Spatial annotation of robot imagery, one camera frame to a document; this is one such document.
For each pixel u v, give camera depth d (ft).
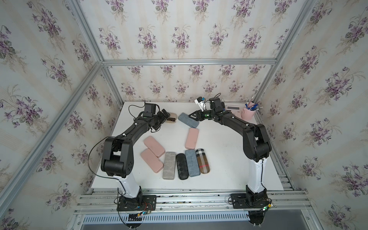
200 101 2.80
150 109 2.39
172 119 3.48
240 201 2.40
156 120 2.59
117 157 1.56
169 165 2.75
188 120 3.42
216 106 2.55
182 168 2.70
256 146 1.77
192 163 2.75
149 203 2.36
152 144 3.14
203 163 2.75
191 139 3.24
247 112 3.40
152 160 2.87
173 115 3.56
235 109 3.76
